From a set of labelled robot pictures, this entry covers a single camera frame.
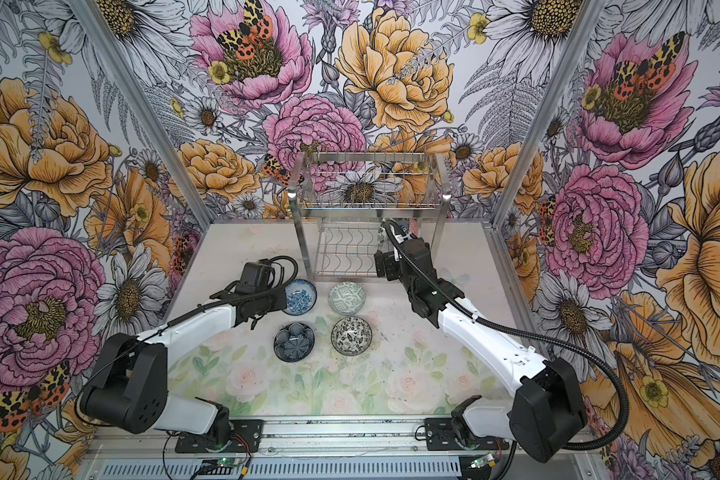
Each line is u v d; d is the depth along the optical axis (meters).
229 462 0.71
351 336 0.90
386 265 0.73
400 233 0.69
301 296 0.94
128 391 0.43
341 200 1.18
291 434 0.76
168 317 0.95
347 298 0.99
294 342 0.89
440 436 0.74
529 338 0.44
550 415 0.40
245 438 0.73
